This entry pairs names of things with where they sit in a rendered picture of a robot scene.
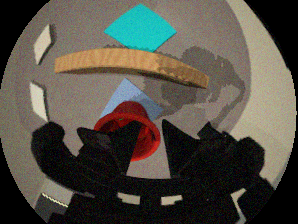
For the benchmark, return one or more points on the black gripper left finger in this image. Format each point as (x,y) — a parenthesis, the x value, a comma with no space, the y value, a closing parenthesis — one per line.
(120,143)

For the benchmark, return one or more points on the red translucent cup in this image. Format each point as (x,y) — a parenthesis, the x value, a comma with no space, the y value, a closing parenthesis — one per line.
(149,137)

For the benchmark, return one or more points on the tan wooden bar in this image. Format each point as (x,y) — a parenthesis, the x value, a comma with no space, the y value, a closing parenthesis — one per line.
(131,62)

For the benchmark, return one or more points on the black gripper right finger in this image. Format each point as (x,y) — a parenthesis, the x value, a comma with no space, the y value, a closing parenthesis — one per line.
(181,148)

